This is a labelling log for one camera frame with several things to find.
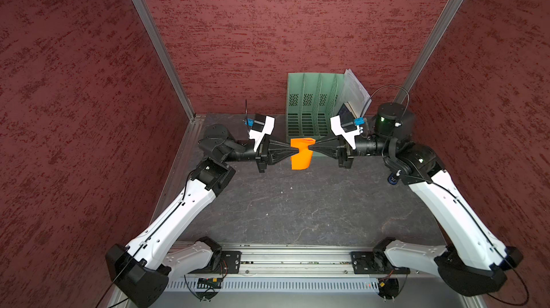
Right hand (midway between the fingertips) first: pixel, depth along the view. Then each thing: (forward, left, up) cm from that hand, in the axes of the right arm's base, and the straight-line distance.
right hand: (309, 149), depth 54 cm
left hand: (-1, +4, -1) cm, 4 cm away
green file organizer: (+58, -10, -34) cm, 68 cm away
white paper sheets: (+44, -28, -19) cm, 56 cm away
